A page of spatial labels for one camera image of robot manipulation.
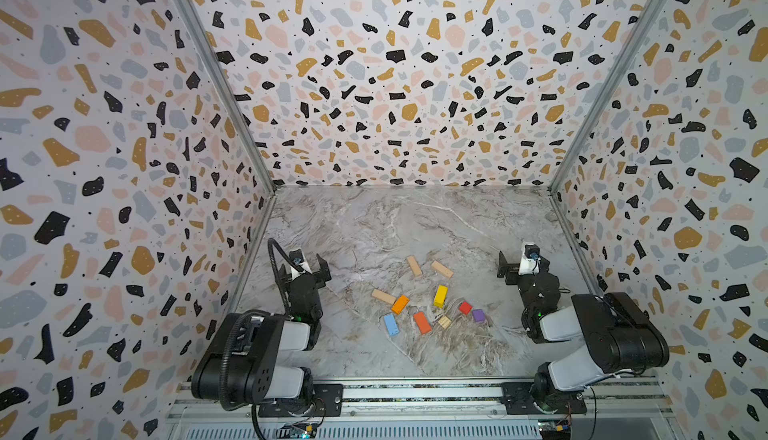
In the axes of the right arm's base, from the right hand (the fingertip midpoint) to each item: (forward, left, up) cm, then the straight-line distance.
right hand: (516, 246), depth 89 cm
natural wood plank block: (+1, +30, -13) cm, 33 cm away
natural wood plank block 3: (-11, +40, -12) cm, 43 cm away
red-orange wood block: (-18, +28, -13) cm, 36 cm away
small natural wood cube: (-19, +22, -11) cm, 31 cm away
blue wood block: (-20, +37, -11) cm, 43 cm away
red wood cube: (-14, +15, -12) cm, 24 cm away
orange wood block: (-14, +35, -12) cm, 39 cm away
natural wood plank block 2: (-1, +21, -12) cm, 24 cm away
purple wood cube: (-16, +11, -12) cm, 23 cm away
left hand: (-5, +64, +1) cm, 64 cm away
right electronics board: (-44, -3, -13) cm, 46 cm away
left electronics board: (-45, +58, -11) cm, 74 cm away
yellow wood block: (-12, +22, -10) cm, 27 cm away
